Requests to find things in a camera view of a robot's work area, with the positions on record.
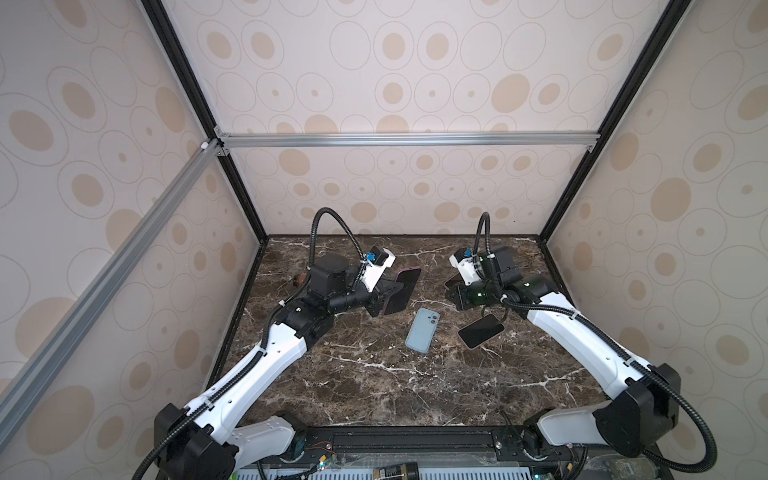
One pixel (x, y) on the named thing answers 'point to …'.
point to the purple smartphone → (398, 299)
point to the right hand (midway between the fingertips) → (448, 293)
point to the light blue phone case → (422, 330)
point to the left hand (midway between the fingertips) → (405, 282)
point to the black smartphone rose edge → (480, 331)
